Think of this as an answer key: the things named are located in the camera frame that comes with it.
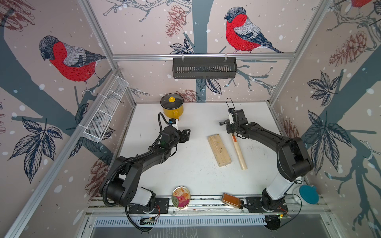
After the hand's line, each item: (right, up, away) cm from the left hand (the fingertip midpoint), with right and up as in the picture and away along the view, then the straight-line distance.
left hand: (188, 128), depth 89 cm
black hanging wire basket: (+11, +42, +15) cm, 46 cm away
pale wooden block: (+20, -16, -1) cm, 25 cm away
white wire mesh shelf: (-44, +9, -13) cm, 47 cm away
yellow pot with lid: (-13, +16, +22) cm, 30 cm away
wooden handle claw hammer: (+33, -21, -1) cm, 39 cm away
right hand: (+27, +3, +8) cm, 28 cm away
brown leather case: (+23, -35, -17) cm, 45 cm away
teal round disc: (+61, -31, -17) cm, 70 cm away
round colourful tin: (-3, -34, -16) cm, 37 cm away
